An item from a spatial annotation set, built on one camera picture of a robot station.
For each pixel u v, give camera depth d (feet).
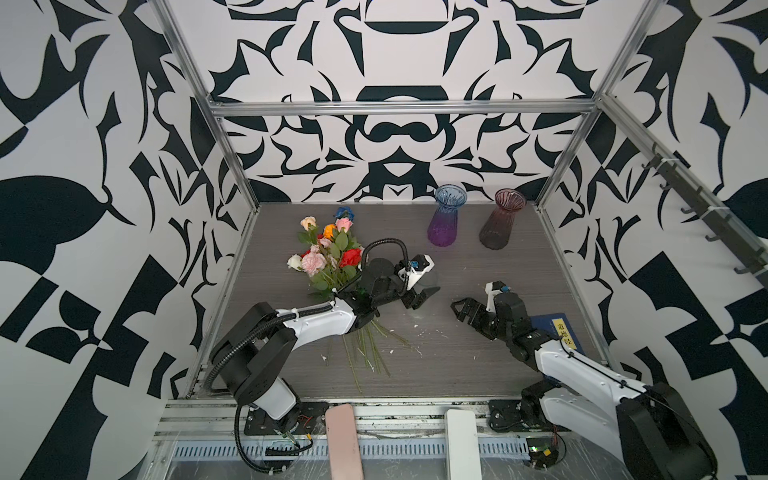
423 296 2.39
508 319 2.20
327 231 3.40
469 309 2.59
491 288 2.69
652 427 1.34
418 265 2.24
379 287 2.21
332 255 3.16
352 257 3.09
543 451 2.33
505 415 2.43
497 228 3.33
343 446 2.29
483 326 2.53
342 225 3.31
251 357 1.44
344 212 3.53
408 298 2.41
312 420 2.39
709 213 1.93
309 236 3.25
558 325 2.92
